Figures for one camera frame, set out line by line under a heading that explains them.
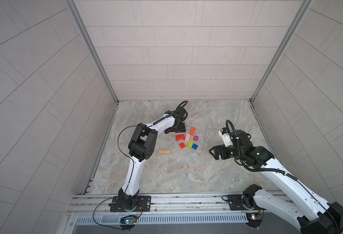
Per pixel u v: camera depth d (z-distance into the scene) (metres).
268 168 0.48
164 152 0.87
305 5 0.71
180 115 0.81
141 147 0.55
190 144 0.92
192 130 0.99
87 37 0.81
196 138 0.96
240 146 0.56
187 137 0.94
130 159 0.57
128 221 0.64
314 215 0.38
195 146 0.91
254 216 0.69
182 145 0.91
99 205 0.70
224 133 0.67
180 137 0.93
